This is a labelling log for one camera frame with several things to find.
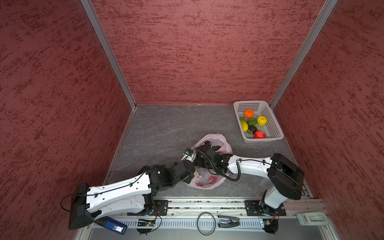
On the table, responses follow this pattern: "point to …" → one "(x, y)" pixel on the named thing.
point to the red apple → (259, 134)
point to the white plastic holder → (312, 218)
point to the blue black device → (112, 224)
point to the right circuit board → (270, 225)
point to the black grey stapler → (228, 221)
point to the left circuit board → (143, 222)
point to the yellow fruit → (262, 120)
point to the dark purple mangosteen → (252, 128)
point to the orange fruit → (249, 113)
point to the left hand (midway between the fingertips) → (189, 170)
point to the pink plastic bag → (203, 179)
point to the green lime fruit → (252, 121)
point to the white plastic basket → (272, 129)
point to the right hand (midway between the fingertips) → (195, 164)
